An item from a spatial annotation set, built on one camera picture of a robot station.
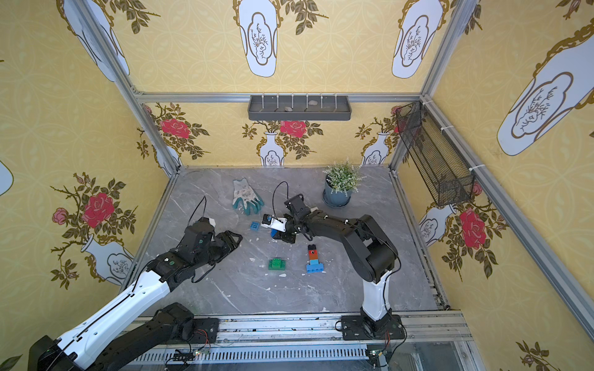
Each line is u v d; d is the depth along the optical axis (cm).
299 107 92
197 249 59
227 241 70
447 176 86
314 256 88
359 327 74
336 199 102
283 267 86
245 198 106
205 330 73
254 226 97
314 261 86
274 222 80
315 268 86
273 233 82
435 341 77
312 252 88
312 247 90
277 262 86
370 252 50
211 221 75
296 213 75
